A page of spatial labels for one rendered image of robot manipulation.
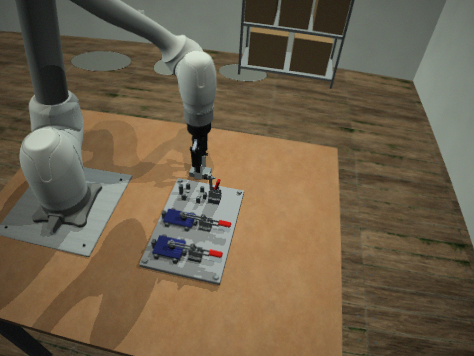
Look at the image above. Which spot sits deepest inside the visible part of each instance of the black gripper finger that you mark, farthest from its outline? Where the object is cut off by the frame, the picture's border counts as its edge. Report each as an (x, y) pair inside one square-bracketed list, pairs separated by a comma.
[(204, 154), (196, 156)]

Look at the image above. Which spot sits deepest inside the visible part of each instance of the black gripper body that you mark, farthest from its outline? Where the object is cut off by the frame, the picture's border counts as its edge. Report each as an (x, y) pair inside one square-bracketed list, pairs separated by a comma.
[(196, 132)]

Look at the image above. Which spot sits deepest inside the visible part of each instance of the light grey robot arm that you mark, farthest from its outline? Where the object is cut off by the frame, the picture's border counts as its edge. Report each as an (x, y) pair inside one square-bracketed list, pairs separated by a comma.
[(50, 160)]

